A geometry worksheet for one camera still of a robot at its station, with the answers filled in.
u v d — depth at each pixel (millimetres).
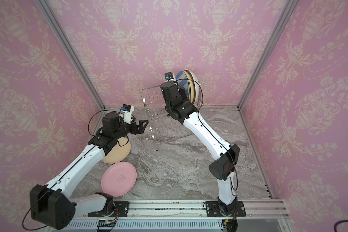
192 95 730
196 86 716
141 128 702
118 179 836
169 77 614
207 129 493
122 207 745
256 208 760
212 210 730
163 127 1042
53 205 385
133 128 691
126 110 662
